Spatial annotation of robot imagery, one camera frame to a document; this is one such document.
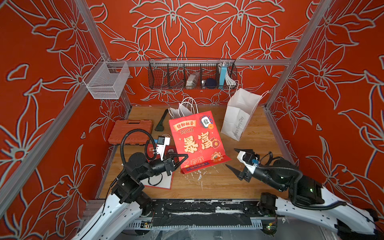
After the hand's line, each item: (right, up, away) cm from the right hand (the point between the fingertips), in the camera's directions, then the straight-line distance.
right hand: (228, 157), depth 59 cm
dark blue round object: (-2, +39, +38) cm, 54 cm away
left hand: (-17, 0, 0) cm, 17 cm away
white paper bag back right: (+13, +21, +24) cm, 35 cm away
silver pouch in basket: (-14, +40, +33) cm, 54 cm away
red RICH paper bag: (-27, -9, -2) cm, 28 cm away
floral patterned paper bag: (-19, +21, +25) cm, 38 cm away
